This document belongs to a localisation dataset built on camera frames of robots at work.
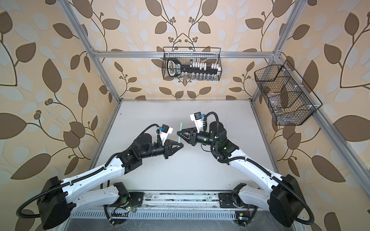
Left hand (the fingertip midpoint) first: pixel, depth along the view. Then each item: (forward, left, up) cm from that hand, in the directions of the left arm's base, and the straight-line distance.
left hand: (183, 145), depth 68 cm
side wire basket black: (+30, -60, +4) cm, 67 cm away
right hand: (+4, +2, +4) cm, 6 cm away
